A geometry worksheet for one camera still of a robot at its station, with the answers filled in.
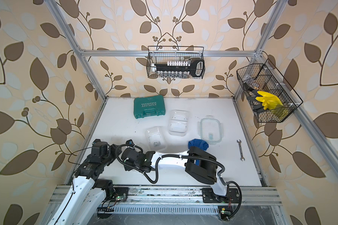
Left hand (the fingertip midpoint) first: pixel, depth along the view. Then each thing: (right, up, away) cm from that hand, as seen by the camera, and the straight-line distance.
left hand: (117, 147), depth 81 cm
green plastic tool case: (+13, +25, +28) cm, 40 cm away
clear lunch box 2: (+21, +1, +15) cm, 26 cm away
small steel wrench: (+76, -8, +6) cm, 76 cm away
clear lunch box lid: (+60, +7, +20) cm, 64 cm away
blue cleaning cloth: (+50, 0, +8) cm, 51 cm away
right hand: (+7, -7, -1) cm, 10 cm away
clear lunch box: (+37, +12, +24) cm, 46 cm away
